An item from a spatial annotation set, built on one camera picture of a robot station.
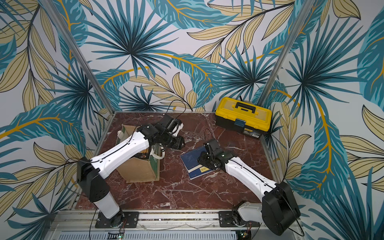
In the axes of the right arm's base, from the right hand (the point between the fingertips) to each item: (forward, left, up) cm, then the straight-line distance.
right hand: (199, 160), depth 84 cm
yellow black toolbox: (+27, -29, +6) cm, 40 cm away
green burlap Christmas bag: (-7, +27, +9) cm, 29 cm away
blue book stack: (-3, 0, -9) cm, 10 cm away
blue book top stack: (+5, +5, -8) cm, 11 cm away
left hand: (+3, +10, +10) cm, 14 cm away
